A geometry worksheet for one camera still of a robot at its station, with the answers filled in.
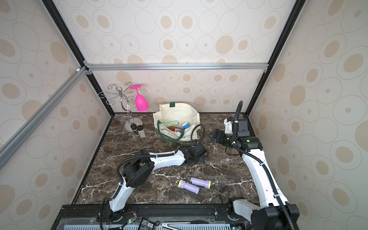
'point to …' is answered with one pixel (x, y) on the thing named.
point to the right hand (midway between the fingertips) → (221, 136)
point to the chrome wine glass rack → (125, 98)
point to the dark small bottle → (134, 127)
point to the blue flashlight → (185, 125)
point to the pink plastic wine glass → (141, 104)
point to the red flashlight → (176, 130)
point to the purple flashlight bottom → (182, 184)
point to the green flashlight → (171, 123)
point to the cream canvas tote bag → (184, 113)
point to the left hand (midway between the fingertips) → (206, 160)
